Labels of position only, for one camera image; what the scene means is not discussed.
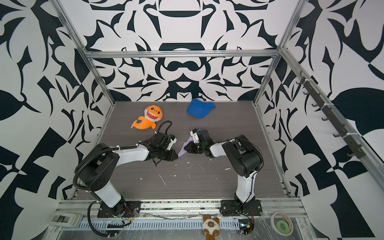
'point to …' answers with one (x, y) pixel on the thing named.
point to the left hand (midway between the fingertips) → (178, 153)
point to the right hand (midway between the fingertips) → (185, 147)
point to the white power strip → (66, 219)
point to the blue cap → (199, 108)
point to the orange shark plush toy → (153, 114)
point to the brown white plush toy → (210, 227)
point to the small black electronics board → (247, 229)
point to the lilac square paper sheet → (182, 150)
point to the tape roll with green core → (281, 224)
